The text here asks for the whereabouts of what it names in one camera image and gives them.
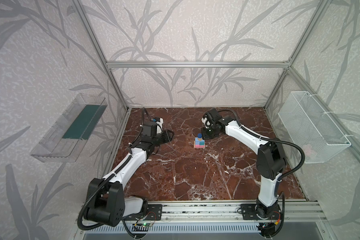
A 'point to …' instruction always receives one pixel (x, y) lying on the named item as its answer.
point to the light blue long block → (197, 142)
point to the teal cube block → (201, 143)
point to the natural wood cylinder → (199, 139)
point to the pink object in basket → (307, 149)
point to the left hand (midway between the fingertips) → (174, 129)
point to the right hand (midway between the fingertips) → (202, 131)
